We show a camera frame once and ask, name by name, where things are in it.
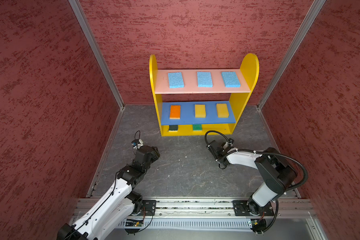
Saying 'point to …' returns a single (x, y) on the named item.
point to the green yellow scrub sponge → (197, 127)
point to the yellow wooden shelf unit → (188, 125)
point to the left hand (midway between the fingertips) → (154, 152)
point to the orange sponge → (175, 112)
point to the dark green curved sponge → (173, 128)
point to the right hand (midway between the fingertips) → (220, 157)
